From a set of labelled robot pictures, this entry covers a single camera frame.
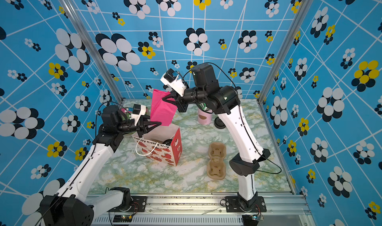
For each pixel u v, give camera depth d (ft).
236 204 2.37
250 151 1.42
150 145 2.37
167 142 2.61
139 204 2.40
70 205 1.27
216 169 2.72
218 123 3.34
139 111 1.86
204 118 3.26
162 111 1.92
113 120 1.83
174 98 1.67
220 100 1.33
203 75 1.44
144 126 1.97
